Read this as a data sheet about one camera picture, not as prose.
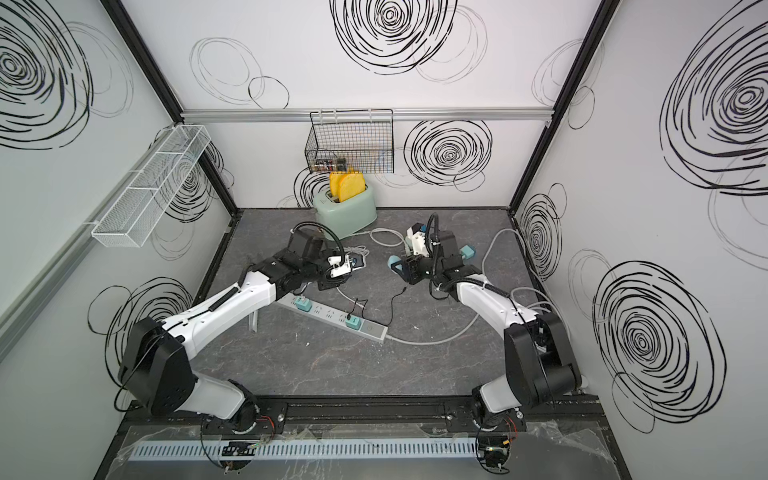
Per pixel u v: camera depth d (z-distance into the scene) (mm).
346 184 994
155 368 413
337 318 886
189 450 694
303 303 866
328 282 724
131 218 722
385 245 1090
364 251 1035
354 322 826
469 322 901
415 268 763
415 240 788
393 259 856
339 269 704
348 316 826
